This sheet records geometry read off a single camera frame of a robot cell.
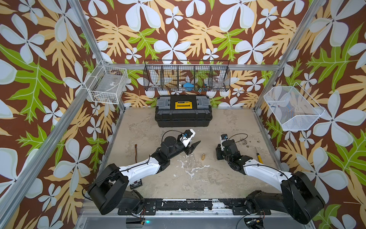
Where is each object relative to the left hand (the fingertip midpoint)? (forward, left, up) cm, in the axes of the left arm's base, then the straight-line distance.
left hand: (196, 135), depth 77 cm
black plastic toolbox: (+24, +7, -6) cm, 25 cm away
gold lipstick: (-4, -5, -19) cm, 20 cm away
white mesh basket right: (+14, -57, +7) cm, 59 cm away
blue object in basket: (+37, +4, +6) cm, 37 cm away
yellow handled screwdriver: (-3, -43, -21) cm, 47 cm away
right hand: (+1, -15, -16) cm, 22 cm away
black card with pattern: (-21, +34, -20) cm, 45 cm away
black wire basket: (+45, +5, +8) cm, 46 cm away
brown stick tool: (+6, +41, -22) cm, 47 cm away
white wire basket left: (+30, +55, +12) cm, 64 cm away
